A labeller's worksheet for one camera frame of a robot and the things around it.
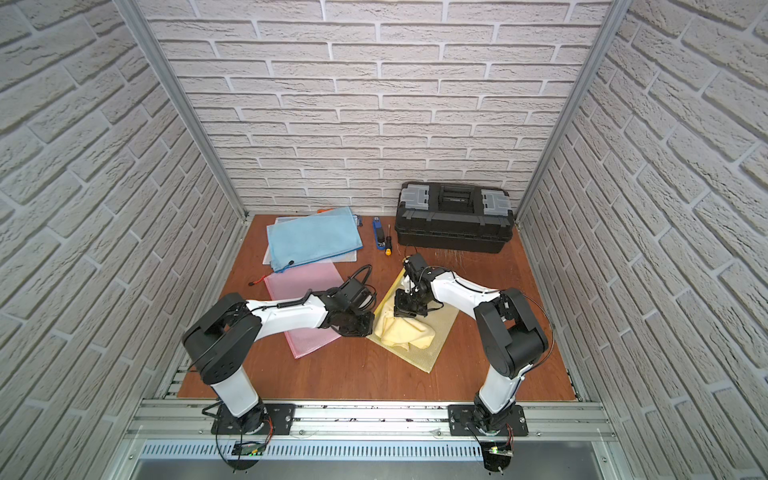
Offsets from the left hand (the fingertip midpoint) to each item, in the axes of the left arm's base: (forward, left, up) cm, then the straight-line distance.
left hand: (378, 329), depth 88 cm
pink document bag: (+19, +30, -5) cm, 36 cm away
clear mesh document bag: (+28, +11, -1) cm, 31 cm away
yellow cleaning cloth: (-3, -7, +4) cm, 8 cm away
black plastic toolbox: (+33, -26, +16) cm, 45 cm away
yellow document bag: (+4, -20, -1) cm, 21 cm away
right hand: (+4, -6, +2) cm, 8 cm away
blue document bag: (+36, +26, 0) cm, 44 cm away
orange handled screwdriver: (+53, +24, -1) cm, 58 cm away
